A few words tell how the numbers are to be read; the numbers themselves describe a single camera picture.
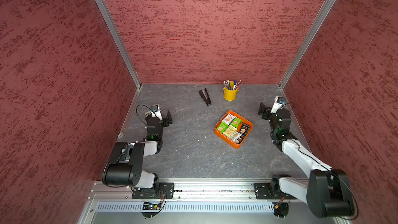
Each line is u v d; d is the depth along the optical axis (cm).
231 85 109
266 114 77
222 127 94
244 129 94
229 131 92
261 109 78
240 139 90
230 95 110
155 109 77
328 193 41
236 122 97
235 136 91
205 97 110
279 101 71
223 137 90
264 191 74
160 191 73
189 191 76
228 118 98
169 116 84
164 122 83
